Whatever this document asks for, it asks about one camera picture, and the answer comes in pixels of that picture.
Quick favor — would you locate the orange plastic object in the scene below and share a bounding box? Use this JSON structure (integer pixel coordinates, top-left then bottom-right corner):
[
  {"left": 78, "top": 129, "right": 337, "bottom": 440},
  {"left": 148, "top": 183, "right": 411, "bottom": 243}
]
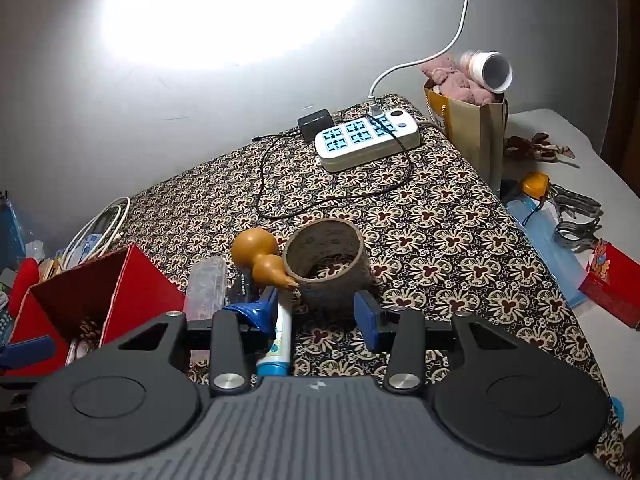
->
[{"left": 520, "top": 171, "right": 551, "bottom": 200}]

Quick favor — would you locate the white power strip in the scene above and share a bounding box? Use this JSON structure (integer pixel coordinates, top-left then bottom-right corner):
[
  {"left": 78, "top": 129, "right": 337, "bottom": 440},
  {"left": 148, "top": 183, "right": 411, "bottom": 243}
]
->
[{"left": 314, "top": 109, "right": 422, "bottom": 173}]

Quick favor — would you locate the pink plush toy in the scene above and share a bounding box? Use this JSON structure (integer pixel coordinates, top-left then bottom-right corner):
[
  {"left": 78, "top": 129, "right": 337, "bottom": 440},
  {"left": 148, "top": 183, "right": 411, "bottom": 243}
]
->
[{"left": 420, "top": 52, "right": 493, "bottom": 106}]

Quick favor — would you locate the gold paper bag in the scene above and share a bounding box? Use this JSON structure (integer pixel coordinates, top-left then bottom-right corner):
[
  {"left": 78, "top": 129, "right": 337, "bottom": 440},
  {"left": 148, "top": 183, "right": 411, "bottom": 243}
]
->
[{"left": 424, "top": 82, "right": 510, "bottom": 191}]

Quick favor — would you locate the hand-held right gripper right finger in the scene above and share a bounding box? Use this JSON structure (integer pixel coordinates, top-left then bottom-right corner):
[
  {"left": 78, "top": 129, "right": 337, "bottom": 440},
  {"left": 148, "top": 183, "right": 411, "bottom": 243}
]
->
[{"left": 353, "top": 291, "right": 546, "bottom": 395}]

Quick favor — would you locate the white and blue tube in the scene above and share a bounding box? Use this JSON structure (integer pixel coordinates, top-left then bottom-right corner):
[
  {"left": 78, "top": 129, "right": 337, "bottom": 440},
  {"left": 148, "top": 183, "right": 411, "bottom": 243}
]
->
[{"left": 256, "top": 300, "right": 294, "bottom": 379}]

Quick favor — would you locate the white coiled cable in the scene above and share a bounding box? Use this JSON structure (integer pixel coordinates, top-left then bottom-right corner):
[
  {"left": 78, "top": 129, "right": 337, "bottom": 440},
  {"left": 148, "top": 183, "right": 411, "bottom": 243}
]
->
[{"left": 65, "top": 195, "right": 132, "bottom": 267}]

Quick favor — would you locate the red cardboard box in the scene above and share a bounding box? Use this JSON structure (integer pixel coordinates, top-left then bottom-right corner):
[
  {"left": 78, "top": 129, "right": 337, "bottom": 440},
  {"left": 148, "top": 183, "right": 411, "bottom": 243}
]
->
[{"left": 9, "top": 244, "right": 188, "bottom": 368}]

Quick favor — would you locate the red printed packet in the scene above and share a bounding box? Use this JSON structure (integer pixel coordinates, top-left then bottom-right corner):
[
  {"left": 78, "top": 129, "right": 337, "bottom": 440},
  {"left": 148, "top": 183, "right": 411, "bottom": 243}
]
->
[{"left": 579, "top": 239, "right": 640, "bottom": 331}]

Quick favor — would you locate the clear plastic case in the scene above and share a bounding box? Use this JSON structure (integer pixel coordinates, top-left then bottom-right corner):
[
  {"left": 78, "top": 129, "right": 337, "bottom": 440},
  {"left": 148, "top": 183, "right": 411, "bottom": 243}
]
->
[{"left": 184, "top": 256, "right": 229, "bottom": 322}]

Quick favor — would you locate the orange-brown gourd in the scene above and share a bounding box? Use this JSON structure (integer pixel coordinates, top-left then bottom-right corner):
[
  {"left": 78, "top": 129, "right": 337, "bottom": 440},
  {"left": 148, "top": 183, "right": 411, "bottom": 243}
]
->
[{"left": 231, "top": 227, "right": 301, "bottom": 292}]

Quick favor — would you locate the red pouch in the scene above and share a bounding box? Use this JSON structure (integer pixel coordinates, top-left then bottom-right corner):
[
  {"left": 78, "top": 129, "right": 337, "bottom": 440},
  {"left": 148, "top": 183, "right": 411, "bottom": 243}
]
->
[{"left": 9, "top": 257, "right": 42, "bottom": 312}]

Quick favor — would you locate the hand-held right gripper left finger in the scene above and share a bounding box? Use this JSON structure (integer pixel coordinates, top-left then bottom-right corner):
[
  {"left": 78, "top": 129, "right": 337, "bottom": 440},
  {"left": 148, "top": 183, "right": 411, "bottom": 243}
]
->
[{"left": 102, "top": 287, "right": 279, "bottom": 397}]

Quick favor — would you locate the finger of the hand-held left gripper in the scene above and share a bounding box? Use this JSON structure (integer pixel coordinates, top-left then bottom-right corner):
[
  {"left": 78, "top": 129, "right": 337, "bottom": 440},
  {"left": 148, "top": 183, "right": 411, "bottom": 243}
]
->
[{"left": 0, "top": 336, "right": 57, "bottom": 377}]

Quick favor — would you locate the black cable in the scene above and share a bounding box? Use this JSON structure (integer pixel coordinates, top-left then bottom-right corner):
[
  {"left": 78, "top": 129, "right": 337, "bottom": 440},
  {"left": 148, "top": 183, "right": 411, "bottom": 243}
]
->
[{"left": 252, "top": 122, "right": 414, "bottom": 221}]

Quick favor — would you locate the black power adapter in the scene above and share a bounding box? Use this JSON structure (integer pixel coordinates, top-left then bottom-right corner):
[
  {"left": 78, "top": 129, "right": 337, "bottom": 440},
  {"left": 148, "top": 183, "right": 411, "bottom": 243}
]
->
[{"left": 297, "top": 108, "right": 335, "bottom": 140}]

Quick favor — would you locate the tan cardboard packet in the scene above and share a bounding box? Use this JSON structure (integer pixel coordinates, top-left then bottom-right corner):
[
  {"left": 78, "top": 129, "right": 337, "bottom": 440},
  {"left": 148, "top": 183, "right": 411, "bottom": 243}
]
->
[{"left": 39, "top": 257, "right": 67, "bottom": 282}]

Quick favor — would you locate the blue and white packet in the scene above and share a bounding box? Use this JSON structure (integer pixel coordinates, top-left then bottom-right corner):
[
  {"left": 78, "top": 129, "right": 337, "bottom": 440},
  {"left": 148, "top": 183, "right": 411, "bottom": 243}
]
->
[{"left": 65, "top": 232, "right": 109, "bottom": 267}]

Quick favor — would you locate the floral patterned cloth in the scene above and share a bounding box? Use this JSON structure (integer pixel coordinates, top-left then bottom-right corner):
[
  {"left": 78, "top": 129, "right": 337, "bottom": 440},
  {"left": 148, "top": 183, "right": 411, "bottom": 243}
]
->
[{"left": 117, "top": 92, "right": 627, "bottom": 477}]

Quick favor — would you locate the brown dried flower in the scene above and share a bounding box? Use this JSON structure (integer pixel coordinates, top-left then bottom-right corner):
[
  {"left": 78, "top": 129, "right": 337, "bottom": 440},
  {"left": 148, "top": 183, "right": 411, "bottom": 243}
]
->
[{"left": 502, "top": 132, "right": 576, "bottom": 163}]

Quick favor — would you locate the white power cord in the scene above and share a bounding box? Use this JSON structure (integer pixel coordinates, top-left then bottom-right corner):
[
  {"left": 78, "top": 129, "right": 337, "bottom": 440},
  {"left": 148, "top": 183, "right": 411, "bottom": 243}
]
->
[{"left": 368, "top": 0, "right": 471, "bottom": 116}]

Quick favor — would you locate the blue plastic folder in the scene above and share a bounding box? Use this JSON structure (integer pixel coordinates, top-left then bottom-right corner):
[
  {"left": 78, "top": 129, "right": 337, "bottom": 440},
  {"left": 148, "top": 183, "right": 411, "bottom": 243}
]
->
[{"left": 505, "top": 195, "right": 592, "bottom": 309}]

